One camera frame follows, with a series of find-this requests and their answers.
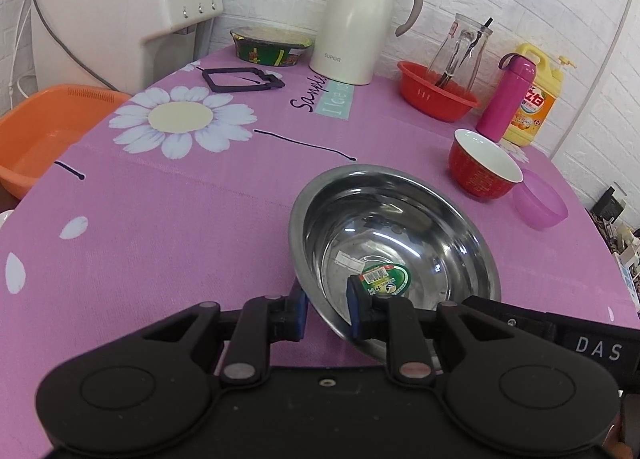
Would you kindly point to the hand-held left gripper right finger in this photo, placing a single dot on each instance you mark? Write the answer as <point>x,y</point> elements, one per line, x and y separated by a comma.
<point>354,309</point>

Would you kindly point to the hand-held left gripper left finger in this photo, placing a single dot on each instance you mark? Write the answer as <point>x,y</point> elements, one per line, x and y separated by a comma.
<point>299,314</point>

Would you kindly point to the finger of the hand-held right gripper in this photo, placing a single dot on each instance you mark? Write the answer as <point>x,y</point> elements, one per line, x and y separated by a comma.
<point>505,314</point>

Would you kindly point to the stainless steel bowl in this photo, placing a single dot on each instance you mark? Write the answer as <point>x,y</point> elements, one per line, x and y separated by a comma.
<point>390,224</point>

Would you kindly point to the pile of small boxes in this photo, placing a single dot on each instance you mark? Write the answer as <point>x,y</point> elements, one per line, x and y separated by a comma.
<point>625,259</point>

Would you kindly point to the purple plastic bowl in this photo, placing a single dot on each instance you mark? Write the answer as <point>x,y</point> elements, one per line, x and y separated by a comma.
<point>542,204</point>

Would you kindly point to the red ceramic bowl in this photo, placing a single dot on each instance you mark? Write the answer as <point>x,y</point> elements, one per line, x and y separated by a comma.
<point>475,174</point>

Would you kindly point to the dark box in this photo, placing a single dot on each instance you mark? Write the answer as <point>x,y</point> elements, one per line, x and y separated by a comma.
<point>610,204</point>

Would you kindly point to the purple floral tablecloth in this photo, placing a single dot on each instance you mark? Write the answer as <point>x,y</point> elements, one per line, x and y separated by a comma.
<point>175,219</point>

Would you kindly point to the yellow detergent bottle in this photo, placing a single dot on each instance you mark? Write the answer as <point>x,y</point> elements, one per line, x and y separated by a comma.
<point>537,114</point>

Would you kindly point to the pink thermos bottle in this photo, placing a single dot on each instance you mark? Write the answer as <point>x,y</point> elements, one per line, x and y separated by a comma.
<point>505,99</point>

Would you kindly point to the red plastic colander basket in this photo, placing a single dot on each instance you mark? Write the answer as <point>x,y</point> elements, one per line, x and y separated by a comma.
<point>435,99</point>

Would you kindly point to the glass carafe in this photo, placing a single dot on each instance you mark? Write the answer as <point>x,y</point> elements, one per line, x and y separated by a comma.
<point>475,69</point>

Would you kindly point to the black utensil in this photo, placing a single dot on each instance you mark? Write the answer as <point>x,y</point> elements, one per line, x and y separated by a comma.
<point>457,61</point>

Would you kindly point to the instant noodle bowl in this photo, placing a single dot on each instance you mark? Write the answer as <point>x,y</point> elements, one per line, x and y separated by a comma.
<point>270,51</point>

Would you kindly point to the cream thermal carafe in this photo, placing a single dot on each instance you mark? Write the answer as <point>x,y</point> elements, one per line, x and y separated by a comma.
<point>355,24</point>

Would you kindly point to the orange plastic basin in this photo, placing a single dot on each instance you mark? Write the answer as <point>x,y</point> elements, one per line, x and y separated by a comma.
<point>45,139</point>

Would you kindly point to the white water dispenser with screen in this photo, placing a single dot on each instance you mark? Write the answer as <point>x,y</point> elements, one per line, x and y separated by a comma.
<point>110,4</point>

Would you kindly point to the dark purple rectangular frame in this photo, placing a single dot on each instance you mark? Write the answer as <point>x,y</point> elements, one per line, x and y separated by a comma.
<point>212,81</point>

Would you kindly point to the white wall conduit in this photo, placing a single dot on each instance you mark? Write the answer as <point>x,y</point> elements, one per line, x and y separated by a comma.
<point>595,74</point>

